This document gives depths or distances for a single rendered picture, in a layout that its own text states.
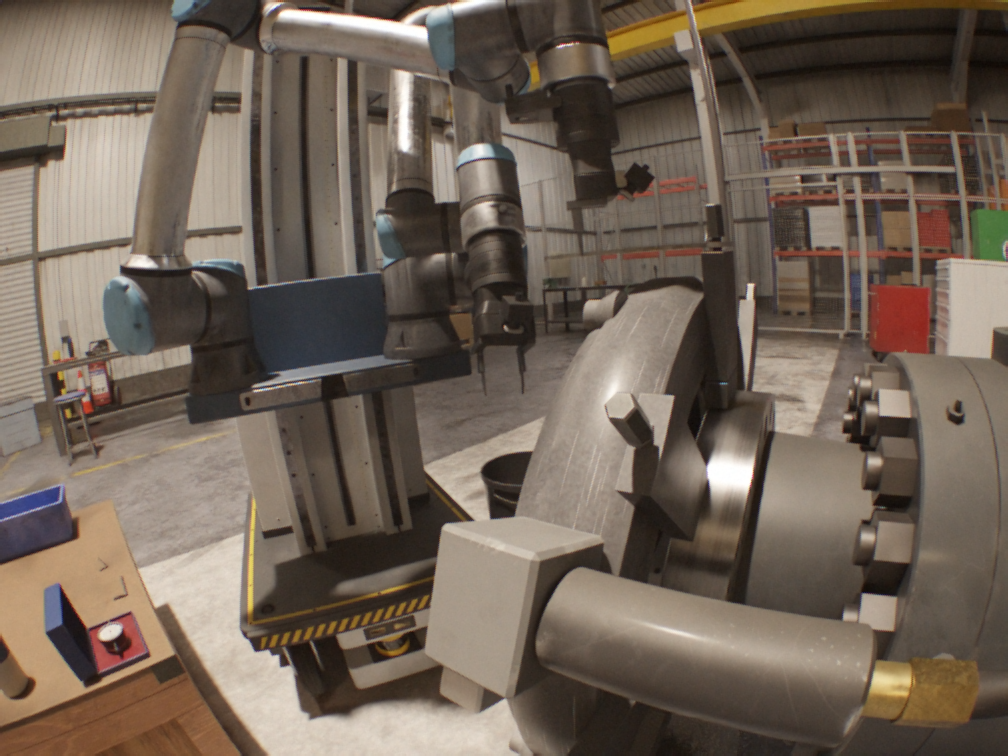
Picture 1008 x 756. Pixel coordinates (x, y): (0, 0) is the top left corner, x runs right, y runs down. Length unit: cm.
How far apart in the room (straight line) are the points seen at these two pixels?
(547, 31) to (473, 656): 60
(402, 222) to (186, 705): 94
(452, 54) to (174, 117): 52
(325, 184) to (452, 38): 76
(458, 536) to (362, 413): 100
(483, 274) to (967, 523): 59
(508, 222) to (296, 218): 75
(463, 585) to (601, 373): 22
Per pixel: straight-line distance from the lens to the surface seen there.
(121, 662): 92
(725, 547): 50
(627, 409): 28
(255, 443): 140
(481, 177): 66
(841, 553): 56
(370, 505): 137
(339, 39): 89
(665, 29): 915
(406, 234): 77
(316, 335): 116
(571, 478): 38
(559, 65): 56
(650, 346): 43
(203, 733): 103
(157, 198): 90
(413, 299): 105
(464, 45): 61
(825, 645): 27
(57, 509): 151
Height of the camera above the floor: 98
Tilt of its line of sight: 11 degrees down
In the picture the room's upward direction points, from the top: 5 degrees counter-clockwise
